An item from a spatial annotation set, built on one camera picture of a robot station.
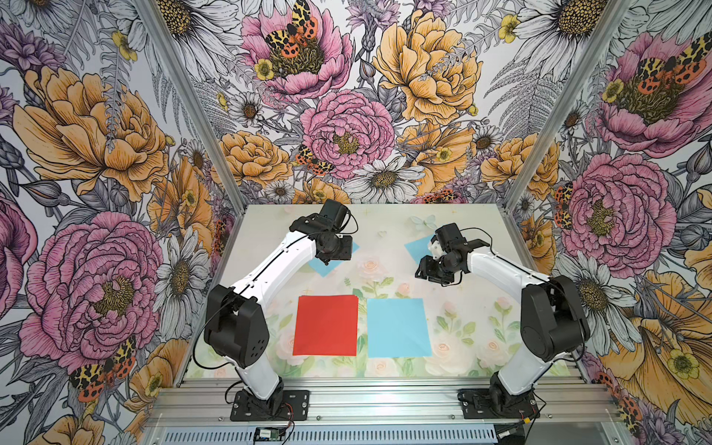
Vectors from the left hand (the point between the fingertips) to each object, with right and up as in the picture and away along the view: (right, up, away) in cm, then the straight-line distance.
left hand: (342, 259), depth 85 cm
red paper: (-5, -22, +5) cm, 23 cm away
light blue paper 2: (-8, -6, +19) cm, 21 cm away
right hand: (+26, -7, +5) cm, 27 cm away
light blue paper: (+17, -22, +4) cm, 28 cm away
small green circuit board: (-17, -42, -15) cm, 48 cm away
